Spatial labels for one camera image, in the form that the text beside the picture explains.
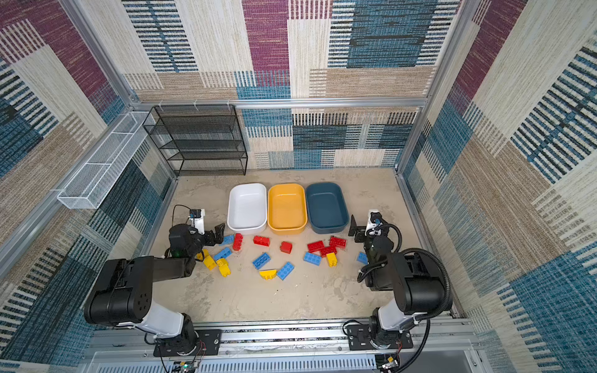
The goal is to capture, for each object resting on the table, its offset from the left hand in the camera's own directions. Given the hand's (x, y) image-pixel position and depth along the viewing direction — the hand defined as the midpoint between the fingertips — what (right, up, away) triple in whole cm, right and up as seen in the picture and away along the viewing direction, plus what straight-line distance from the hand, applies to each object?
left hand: (213, 223), depth 94 cm
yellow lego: (+47, -13, -5) cm, 49 cm away
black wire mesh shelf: (-11, +37, +14) cm, 41 cm away
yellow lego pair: (+6, -15, -7) cm, 18 cm away
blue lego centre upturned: (+20, -13, -5) cm, 25 cm away
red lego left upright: (+10, -8, 0) cm, 12 cm away
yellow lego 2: (+1, -14, -7) cm, 15 cm away
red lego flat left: (+41, -9, -1) cm, 42 cm away
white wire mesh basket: (-28, +14, -23) cm, 39 cm away
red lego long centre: (+19, -7, 0) cm, 20 cm away
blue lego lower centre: (+29, -16, -7) cm, 34 cm away
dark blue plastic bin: (+47, +5, +14) cm, 49 cm away
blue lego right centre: (+40, -13, -5) cm, 42 cm away
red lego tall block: (+29, -9, 0) cm, 31 cm away
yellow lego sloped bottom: (+23, -17, -9) cm, 30 cm away
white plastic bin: (+11, +5, +13) cm, 18 cm away
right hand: (+61, +3, -4) cm, 61 cm away
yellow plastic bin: (+29, +5, +13) cm, 32 cm away
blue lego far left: (+5, -7, +2) cm, 9 cm away
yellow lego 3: (-1, -10, -9) cm, 14 cm away
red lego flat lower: (+45, -10, -3) cm, 47 cm away
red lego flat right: (+50, -8, 0) cm, 51 cm away
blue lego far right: (+59, -12, -4) cm, 60 cm away
